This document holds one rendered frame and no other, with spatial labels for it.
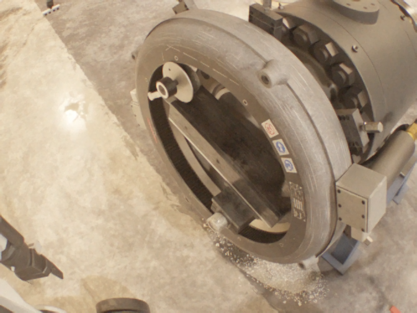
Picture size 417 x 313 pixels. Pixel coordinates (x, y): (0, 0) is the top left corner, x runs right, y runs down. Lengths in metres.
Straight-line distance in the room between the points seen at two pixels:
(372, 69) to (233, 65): 0.47
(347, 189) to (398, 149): 0.20
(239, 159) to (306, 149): 0.25
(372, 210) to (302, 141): 0.21
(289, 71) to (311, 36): 0.33
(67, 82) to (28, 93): 0.29
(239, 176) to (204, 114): 0.18
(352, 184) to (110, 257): 1.09
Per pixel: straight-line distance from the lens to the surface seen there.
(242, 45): 0.82
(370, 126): 0.81
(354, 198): 0.80
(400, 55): 1.31
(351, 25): 1.18
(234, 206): 1.02
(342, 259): 1.60
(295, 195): 0.88
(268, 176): 0.99
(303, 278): 1.58
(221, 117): 1.05
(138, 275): 1.59
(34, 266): 0.93
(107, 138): 2.01
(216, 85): 1.14
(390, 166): 0.89
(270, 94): 0.78
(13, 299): 0.74
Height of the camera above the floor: 1.43
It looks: 51 degrees down
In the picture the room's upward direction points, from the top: 3 degrees counter-clockwise
